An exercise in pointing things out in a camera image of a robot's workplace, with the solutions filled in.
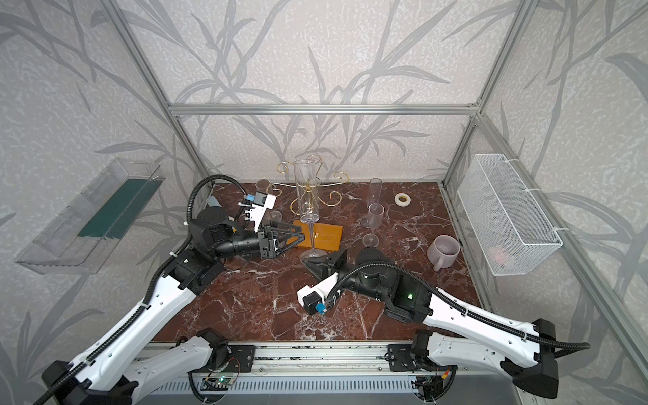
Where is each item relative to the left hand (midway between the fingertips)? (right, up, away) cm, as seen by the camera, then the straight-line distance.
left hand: (298, 238), depth 59 cm
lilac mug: (+49, -10, +35) cm, 61 cm away
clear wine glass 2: (+24, +5, +39) cm, 46 cm away
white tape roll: (+38, +10, +54) cm, 67 cm away
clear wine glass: (+23, +12, +34) cm, 43 cm away
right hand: (+3, -3, 0) cm, 4 cm away
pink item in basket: (+56, -7, +14) cm, 58 cm away
